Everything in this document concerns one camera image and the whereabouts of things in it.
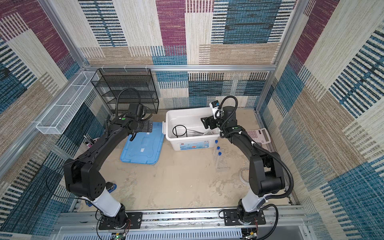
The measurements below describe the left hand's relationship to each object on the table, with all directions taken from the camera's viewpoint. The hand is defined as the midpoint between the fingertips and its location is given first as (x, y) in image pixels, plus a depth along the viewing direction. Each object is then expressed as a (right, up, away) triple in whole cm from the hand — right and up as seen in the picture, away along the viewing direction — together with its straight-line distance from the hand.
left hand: (143, 122), depth 86 cm
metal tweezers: (+29, -7, +19) cm, 35 cm away
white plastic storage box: (+23, -5, +10) cm, 26 cm away
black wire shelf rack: (-22, +25, +22) cm, 40 cm away
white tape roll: (+56, -33, -2) cm, 65 cm away
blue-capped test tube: (+41, -12, -2) cm, 43 cm away
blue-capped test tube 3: (+42, -17, -7) cm, 46 cm away
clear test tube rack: (+45, -24, +5) cm, 52 cm away
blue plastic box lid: (-2, -16, +13) cm, 21 cm away
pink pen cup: (-31, -13, +1) cm, 34 cm away
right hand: (+37, +3, +2) cm, 38 cm away
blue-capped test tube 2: (+42, -14, -5) cm, 45 cm away
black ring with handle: (+16, -6, +12) cm, 21 cm away
